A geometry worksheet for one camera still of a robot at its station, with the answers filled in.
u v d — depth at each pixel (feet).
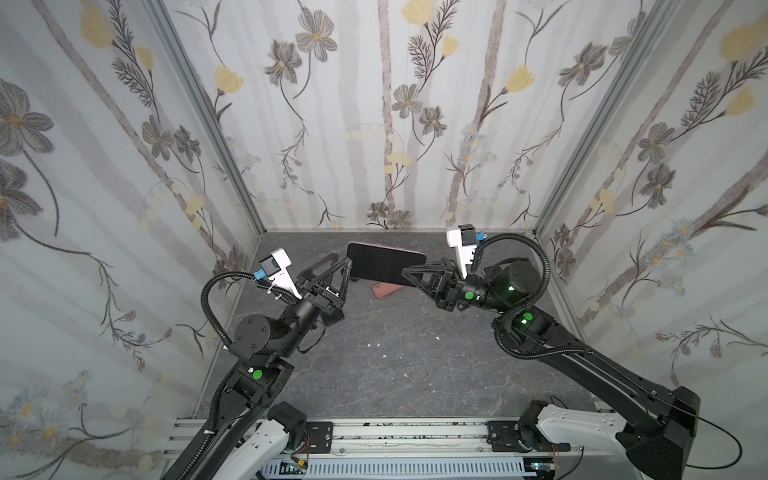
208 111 2.78
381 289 3.30
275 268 1.59
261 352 1.38
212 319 1.41
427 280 1.81
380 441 2.45
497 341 1.68
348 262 1.69
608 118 2.82
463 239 1.61
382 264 1.69
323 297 1.61
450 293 1.61
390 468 2.30
